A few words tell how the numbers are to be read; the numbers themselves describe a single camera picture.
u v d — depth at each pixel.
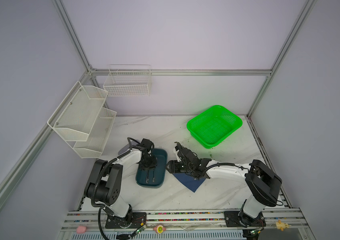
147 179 0.88
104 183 0.46
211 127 1.14
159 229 0.67
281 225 0.68
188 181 0.86
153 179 0.88
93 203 0.41
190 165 0.65
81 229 0.70
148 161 0.79
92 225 0.73
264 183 0.45
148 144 0.78
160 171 0.90
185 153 0.65
